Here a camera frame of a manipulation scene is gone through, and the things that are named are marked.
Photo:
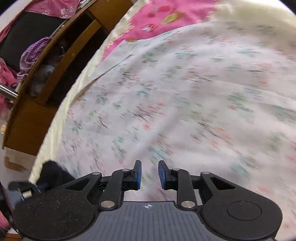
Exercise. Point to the pink floral cover cloth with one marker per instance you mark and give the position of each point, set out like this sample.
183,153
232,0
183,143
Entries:
59,9

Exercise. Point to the floral bed quilt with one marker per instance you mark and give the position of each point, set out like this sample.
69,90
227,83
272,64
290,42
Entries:
215,94

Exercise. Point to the black pants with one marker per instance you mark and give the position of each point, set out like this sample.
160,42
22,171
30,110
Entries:
53,175

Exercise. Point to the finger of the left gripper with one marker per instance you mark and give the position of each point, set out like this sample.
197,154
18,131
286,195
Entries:
24,189

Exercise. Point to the wooden TV cabinet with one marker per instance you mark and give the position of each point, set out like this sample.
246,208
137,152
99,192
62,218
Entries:
73,44

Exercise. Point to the black television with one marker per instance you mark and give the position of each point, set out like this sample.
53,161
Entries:
25,31

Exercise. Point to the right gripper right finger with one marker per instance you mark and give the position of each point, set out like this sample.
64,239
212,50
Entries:
180,181

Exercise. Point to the steel thermos bottle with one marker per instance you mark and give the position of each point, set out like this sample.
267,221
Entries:
8,92

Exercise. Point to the purple dotted cloth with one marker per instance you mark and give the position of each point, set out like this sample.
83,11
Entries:
30,56

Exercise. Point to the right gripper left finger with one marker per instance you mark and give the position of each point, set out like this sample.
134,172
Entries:
117,184

